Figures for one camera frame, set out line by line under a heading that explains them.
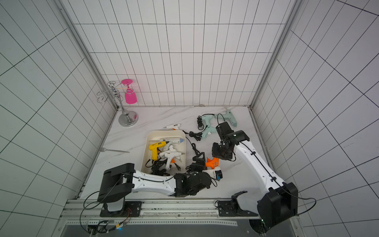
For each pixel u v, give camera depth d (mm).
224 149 566
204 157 705
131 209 716
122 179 503
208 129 1033
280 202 381
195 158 692
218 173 656
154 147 877
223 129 613
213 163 729
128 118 1104
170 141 944
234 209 657
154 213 726
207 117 1099
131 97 1041
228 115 1127
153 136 1025
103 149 959
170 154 873
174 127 1045
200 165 680
